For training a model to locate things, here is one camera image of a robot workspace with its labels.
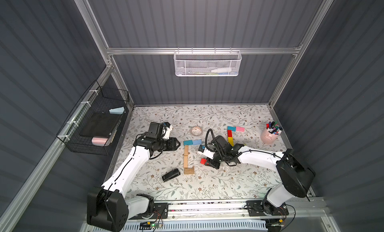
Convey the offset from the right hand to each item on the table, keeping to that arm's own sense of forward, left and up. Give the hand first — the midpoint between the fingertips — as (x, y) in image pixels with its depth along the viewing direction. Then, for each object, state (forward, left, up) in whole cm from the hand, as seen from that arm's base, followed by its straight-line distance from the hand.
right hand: (206, 161), depth 85 cm
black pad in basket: (+6, +51, +28) cm, 58 cm away
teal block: (+15, +12, -4) cm, 20 cm away
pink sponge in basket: (-2, +48, +26) cm, 55 cm away
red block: (+1, +2, -2) cm, 3 cm away
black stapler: (-7, +20, -2) cm, 21 cm away
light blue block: (+15, +6, -3) cm, 16 cm away
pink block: (+27, -26, -5) cm, 37 cm away
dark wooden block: (-4, +10, -4) cm, 12 cm away
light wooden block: (+9, +13, -4) cm, 16 cm away
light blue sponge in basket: (+19, +49, +23) cm, 57 cm away
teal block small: (+27, -19, -5) cm, 34 cm away
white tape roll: (+25, +6, -5) cm, 26 cm away
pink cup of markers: (+15, -40, +4) cm, 43 cm away
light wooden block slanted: (+3, +13, -5) cm, 14 cm away
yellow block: (+16, -17, -4) cm, 24 cm away
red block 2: (+22, -17, -4) cm, 28 cm away
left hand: (+5, +16, +11) cm, 20 cm away
